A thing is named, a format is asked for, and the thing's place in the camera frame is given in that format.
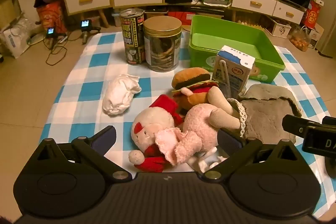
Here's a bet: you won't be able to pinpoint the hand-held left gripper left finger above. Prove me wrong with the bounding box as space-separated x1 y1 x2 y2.
37 126 131 182

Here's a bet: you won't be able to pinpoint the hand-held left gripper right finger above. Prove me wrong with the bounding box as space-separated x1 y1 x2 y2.
203 128 300 182

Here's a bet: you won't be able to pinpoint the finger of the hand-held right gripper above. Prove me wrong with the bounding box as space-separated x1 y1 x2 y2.
282 114 324 138

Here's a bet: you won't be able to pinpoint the beige plush doll grey dress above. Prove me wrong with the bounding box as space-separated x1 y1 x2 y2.
209 84 303 144

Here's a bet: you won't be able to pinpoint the pink cloth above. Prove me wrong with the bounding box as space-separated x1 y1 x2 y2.
154 103 219 166

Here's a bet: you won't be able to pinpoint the santa plush doll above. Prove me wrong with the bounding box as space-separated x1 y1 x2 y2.
128 94 185 172

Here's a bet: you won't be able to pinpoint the white socks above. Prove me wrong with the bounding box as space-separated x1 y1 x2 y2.
102 73 142 115

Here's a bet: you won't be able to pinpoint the green plastic bin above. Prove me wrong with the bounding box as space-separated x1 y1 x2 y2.
188 14 286 83

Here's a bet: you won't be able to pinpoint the blue white checked tablecloth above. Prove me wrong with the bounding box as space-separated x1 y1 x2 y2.
39 31 336 214

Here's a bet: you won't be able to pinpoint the white blue milk carton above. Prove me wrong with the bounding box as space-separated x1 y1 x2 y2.
211 45 256 98

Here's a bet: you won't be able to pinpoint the burger plush toy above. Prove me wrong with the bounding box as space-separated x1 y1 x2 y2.
171 67 219 111

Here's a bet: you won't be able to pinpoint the plastic bag of oranges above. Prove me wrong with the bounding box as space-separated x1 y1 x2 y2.
289 26 312 52

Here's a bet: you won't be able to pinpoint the white storage box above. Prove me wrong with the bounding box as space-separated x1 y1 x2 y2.
269 20 292 37

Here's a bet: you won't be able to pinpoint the clear jar gold lid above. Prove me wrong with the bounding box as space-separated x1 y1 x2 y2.
143 17 182 73

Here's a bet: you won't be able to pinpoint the dark green tin can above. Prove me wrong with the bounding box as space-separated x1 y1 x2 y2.
120 8 145 66

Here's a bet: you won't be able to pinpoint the red gift bag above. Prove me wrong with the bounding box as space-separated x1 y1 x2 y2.
304 0 325 28

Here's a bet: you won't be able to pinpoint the grey refrigerator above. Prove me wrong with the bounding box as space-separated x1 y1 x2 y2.
314 0 336 59

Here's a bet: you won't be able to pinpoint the egg tray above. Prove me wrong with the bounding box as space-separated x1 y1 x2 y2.
236 18 264 27

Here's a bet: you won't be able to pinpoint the red flat box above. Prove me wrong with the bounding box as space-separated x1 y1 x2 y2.
168 11 197 26

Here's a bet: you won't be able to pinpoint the white plastic bag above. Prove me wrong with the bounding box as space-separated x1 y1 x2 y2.
0 27 30 59

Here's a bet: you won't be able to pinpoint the orange red printed bag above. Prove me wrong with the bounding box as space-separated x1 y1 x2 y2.
36 2 67 33

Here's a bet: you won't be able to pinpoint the black floor cable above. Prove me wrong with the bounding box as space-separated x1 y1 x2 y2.
46 35 69 66

